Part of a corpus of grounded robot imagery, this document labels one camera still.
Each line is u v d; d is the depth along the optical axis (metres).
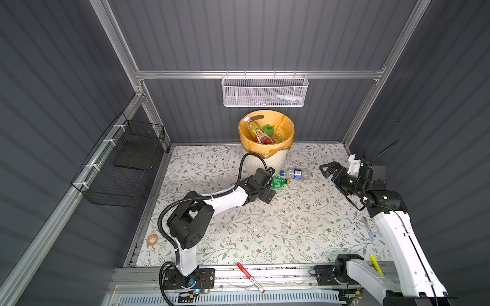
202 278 0.73
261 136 0.89
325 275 0.74
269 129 1.02
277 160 0.92
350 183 0.61
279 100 0.91
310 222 0.89
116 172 0.73
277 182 0.99
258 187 0.71
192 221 0.48
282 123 0.97
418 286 0.38
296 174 1.00
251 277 0.73
